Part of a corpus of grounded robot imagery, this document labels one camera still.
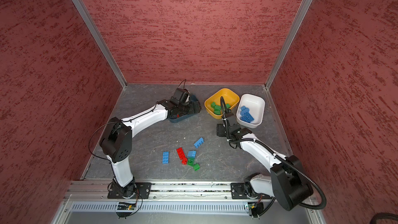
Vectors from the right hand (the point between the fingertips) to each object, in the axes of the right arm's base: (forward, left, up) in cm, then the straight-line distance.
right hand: (220, 130), depth 88 cm
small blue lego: (+18, -19, -5) cm, 27 cm away
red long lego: (-11, +23, -6) cm, 26 cm away
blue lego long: (-12, +32, -5) cm, 34 cm away
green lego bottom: (-18, +14, -6) cm, 24 cm away
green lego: (+21, +2, -4) cm, 22 cm away
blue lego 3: (+12, -19, -5) cm, 23 cm away
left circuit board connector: (-34, +49, -9) cm, 61 cm away
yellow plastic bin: (+34, -11, -10) cm, 37 cm away
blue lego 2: (+15, -18, -4) cm, 24 cm away
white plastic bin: (+23, -28, -6) cm, 37 cm away
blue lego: (-4, +13, -5) cm, 14 cm away
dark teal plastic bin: (-1, +22, +21) cm, 31 cm away
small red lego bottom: (-15, +21, -5) cm, 26 cm away
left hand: (+11, +15, +5) cm, 19 cm away
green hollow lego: (-15, +17, -5) cm, 24 cm away
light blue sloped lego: (-11, +17, -4) cm, 21 cm away
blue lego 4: (+13, -19, -5) cm, 23 cm away
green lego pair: (+18, -1, -5) cm, 19 cm away
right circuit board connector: (-37, -14, -10) cm, 40 cm away
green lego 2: (+14, 0, -3) cm, 14 cm away
